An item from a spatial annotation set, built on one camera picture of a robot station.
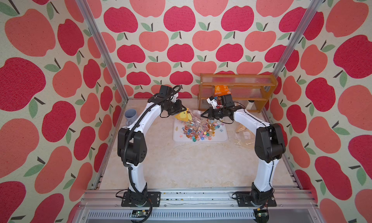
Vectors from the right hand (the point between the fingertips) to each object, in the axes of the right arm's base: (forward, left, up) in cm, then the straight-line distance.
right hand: (202, 117), depth 92 cm
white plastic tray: (-3, -14, -14) cm, 20 cm away
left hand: (-1, +10, +6) cm, 12 cm away
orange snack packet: (+23, -13, +4) cm, 26 cm away
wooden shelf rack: (+38, -38, -7) cm, 55 cm away
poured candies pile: (-6, +3, -13) cm, 15 cm away
